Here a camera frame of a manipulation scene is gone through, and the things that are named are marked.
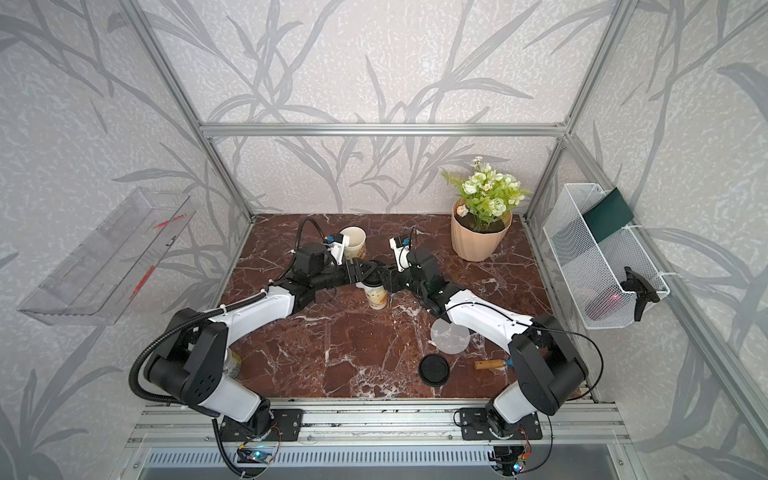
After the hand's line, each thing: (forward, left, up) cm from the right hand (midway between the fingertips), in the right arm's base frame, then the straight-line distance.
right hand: (384, 266), depth 85 cm
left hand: (-1, +4, 0) cm, 4 cm away
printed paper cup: (+9, +9, -1) cm, 13 cm away
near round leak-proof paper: (-14, -19, -18) cm, 30 cm away
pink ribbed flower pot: (+13, -29, -4) cm, 32 cm away
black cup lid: (-4, +3, 0) cm, 5 cm away
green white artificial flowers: (+15, -29, +14) cm, 35 cm away
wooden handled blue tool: (-23, -30, -16) cm, 41 cm away
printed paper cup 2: (-6, +2, -8) cm, 10 cm away
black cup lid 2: (-24, -13, -16) cm, 32 cm away
